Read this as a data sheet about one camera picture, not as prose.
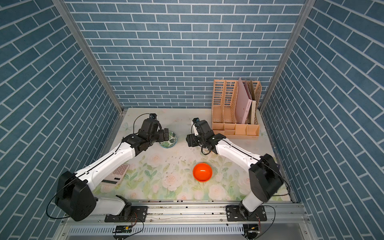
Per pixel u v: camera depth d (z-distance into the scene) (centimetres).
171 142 99
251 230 70
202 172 85
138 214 74
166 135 75
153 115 73
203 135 66
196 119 77
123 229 72
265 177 45
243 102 89
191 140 75
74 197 40
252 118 96
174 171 89
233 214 73
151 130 63
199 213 75
